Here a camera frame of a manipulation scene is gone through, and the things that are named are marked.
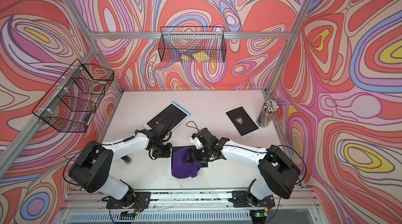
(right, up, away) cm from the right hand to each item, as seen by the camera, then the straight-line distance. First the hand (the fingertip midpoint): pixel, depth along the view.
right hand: (190, 165), depth 78 cm
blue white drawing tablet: (-15, +23, +31) cm, 42 cm away
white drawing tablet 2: (+34, +18, +23) cm, 45 cm away
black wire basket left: (-56, +30, -6) cm, 64 cm away
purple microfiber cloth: (-4, -2, 0) cm, 5 cm away
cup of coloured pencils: (+44, +28, +8) cm, 53 cm away
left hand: (-11, +1, +9) cm, 14 cm away
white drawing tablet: (-9, +8, +4) cm, 13 cm away
